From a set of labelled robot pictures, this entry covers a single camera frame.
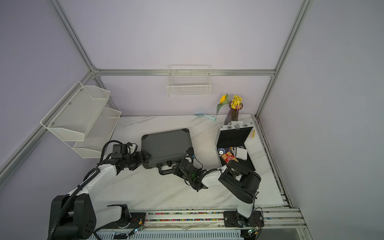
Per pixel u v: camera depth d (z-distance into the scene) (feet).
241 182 1.56
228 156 3.05
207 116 4.00
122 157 2.22
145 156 2.61
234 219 2.40
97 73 3.05
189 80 3.12
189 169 2.25
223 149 3.14
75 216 1.33
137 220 2.40
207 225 2.40
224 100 3.15
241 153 3.14
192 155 2.82
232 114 3.36
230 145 3.32
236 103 3.14
